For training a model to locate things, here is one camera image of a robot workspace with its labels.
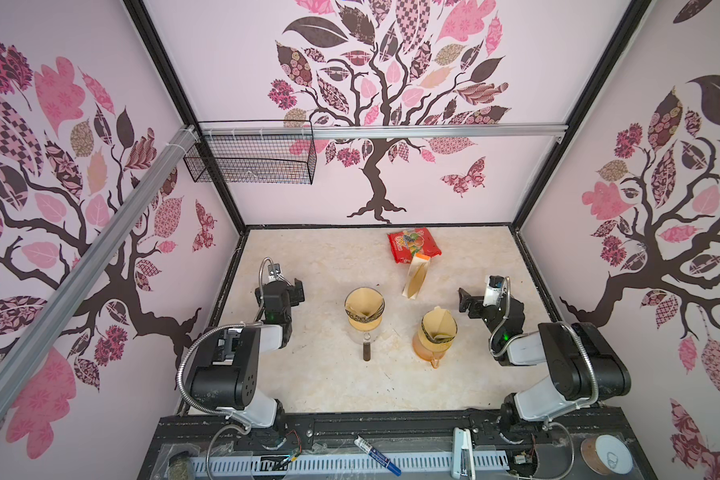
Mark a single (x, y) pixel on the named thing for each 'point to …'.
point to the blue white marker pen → (377, 455)
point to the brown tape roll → (606, 454)
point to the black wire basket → (253, 151)
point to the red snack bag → (406, 244)
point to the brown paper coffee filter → (363, 301)
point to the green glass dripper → (440, 341)
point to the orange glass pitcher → (428, 355)
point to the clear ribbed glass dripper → (376, 315)
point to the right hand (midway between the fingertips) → (476, 286)
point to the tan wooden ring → (364, 326)
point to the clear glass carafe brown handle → (365, 338)
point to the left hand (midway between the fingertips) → (282, 284)
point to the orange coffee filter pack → (416, 276)
